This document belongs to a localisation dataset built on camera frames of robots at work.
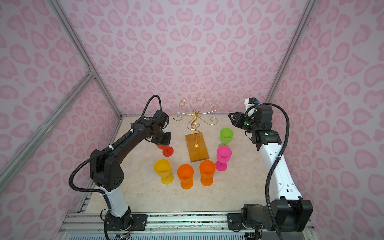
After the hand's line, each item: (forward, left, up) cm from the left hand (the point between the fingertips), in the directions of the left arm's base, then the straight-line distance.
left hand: (169, 140), depth 87 cm
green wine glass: (+5, -34, -3) cm, 35 cm away
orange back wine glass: (-19, -10, -2) cm, 22 cm away
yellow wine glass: (-15, +2, -4) cm, 16 cm away
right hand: (+1, -33, +20) cm, 39 cm away
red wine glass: (+1, +3, -14) cm, 15 cm away
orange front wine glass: (-17, -21, -2) cm, 27 cm away
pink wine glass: (-8, -31, -5) cm, 33 cm away
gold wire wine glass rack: (+5, -15, -11) cm, 19 cm away
